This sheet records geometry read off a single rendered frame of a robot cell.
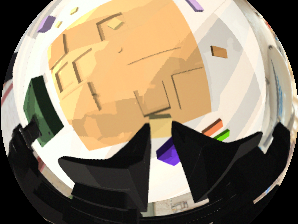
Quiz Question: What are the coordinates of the purple cube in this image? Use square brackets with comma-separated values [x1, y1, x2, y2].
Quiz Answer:
[37, 15, 56, 34]

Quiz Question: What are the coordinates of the purple square block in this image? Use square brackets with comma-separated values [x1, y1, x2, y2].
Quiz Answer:
[156, 137, 180, 167]

